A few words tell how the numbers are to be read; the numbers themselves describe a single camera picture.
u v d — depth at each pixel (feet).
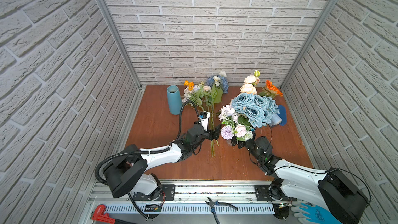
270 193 2.17
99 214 2.19
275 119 3.03
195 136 2.00
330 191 1.38
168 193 2.42
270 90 2.11
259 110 1.92
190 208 2.54
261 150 2.05
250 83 2.32
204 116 2.28
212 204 2.29
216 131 2.37
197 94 3.39
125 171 1.39
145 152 1.56
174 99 2.97
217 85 3.48
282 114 3.38
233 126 2.23
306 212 2.24
